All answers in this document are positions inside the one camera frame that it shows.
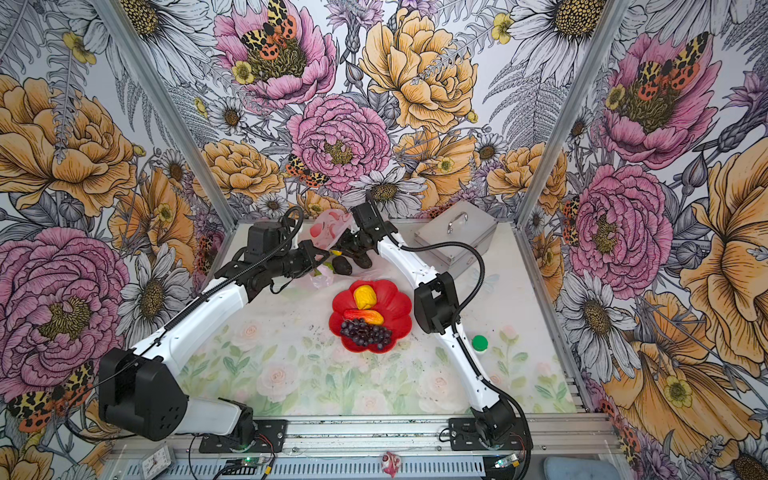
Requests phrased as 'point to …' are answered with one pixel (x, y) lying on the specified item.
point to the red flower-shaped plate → (392, 305)
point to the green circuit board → (511, 460)
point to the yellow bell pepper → (365, 297)
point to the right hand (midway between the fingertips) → (335, 254)
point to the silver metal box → (461, 223)
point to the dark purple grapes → (366, 334)
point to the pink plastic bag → (326, 228)
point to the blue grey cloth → (579, 468)
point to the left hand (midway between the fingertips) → (330, 261)
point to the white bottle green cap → (479, 344)
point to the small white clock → (157, 462)
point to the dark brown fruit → (341, 266)
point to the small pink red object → (390, 463)
